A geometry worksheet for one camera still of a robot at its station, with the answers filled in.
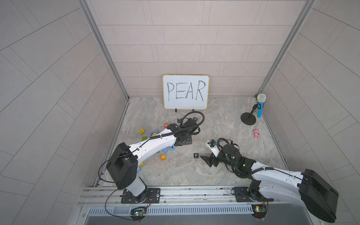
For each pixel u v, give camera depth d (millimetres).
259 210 679
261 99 847
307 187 417
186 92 1016
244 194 712
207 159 696
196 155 842
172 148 867
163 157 827
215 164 695
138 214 641
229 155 591
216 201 708
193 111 1053
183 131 573
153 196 707
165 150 866
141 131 937
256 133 930
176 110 1055
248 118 1016
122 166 413
